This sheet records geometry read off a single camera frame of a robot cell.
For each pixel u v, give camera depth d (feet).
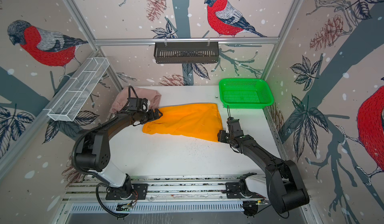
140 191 2.41
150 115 2.74
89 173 1.61
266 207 2.28
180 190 2.48
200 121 3.17
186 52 3.50
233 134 2.25
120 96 3.62
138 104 2.50
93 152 1.52
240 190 2.39
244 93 3.86
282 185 1.34
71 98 2.42
